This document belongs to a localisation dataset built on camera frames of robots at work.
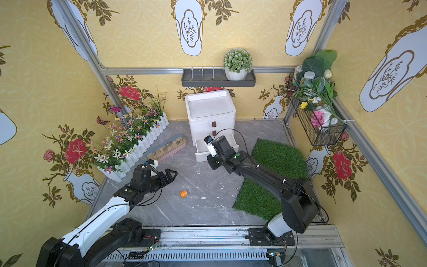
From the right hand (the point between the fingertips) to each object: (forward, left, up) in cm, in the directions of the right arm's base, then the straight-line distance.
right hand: (219, 150), depth 87 cm
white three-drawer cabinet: (+19, +6, +8) cm, 22 cm away
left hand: (-12, +26, -6) cm, 30 cm away
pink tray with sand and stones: (+9, +33, -12) cm, 37 cm away
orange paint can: (-19, +18, -13) cm, 29 cm away
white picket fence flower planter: (+7, +50, +1) cm, 51 cm away
